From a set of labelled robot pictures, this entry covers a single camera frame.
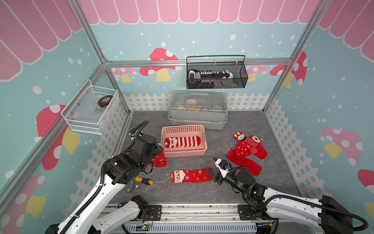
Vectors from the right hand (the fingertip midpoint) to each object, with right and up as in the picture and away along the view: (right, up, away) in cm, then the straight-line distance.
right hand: (209, 163), depth 74 cm
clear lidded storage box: (+1, +32, +25) cm, 41 cm away
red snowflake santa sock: (-7, -10, +11) cm, 16 cm away
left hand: (-25, +10, -6) cm, 28 cm away
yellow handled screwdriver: (-37, -12, +9) cm, 40 cm away
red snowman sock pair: (+27, +5, +22) cm, 35 cm away
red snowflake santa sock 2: (-27, 0, +7) cm, 28 cm away
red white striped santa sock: (-16, +9, +25) cm, 31 cm away
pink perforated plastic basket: (-22, +16, +29) cm, 40 cm away
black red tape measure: (-56, +33, +4) cm, 65 cm away
